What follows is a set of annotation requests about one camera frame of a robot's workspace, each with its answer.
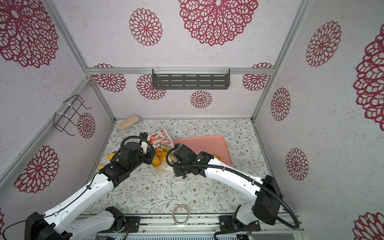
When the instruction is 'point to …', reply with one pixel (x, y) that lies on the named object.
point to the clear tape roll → (185, 222)
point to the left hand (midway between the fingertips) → (152, 150)
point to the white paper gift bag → (161, 139)
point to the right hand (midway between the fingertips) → (174, 167)
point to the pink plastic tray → (215, 144)
